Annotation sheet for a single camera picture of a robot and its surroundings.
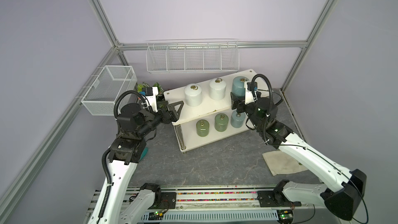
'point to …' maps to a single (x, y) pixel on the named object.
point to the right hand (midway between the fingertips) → (240, 91)
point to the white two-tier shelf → (206, 115)
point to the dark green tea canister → (202, 127)
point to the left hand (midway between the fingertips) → (176, 103)
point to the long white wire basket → (193, 56)
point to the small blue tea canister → (237, 120)
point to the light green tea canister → (221, 122)
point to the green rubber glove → (144, 153)
